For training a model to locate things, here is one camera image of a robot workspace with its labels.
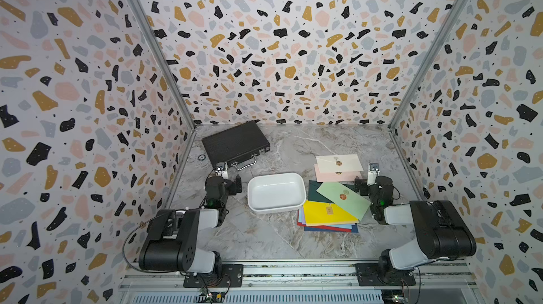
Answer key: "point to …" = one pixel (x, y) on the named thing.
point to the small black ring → (201, 157)
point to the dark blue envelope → (353, 229)
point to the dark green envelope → (315, 196)
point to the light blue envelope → (345, 226)
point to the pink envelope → (336, 176)
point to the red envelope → (327, 228)
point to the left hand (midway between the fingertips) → (228, 175)
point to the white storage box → (276, 192)
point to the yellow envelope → (325, 213)
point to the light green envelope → (350, 201)
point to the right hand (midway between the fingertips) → (370, 176)
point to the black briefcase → (236, 144)
